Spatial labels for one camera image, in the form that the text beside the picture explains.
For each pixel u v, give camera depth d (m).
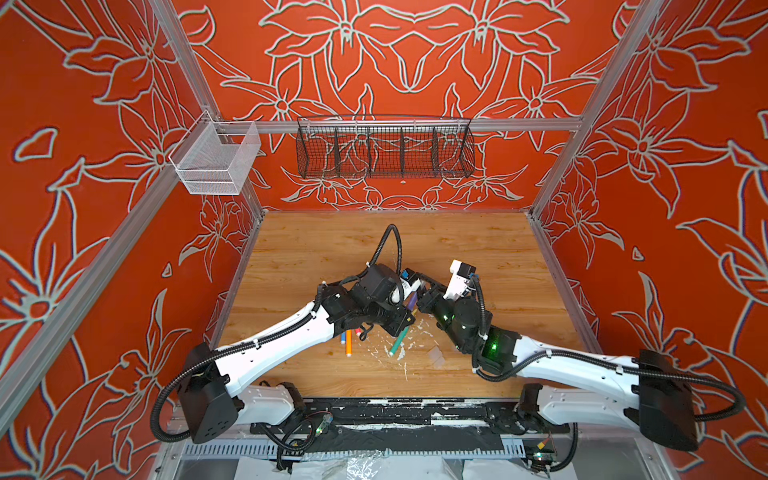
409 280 0.64
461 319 0.52
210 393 0.38
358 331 0.57
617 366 0.44
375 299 0.56
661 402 0.40
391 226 0.60
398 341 0.85
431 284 0.65
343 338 0.69
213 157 0.93
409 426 0.73
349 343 0.85
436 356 0.82
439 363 0.81
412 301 0.69
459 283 0.63
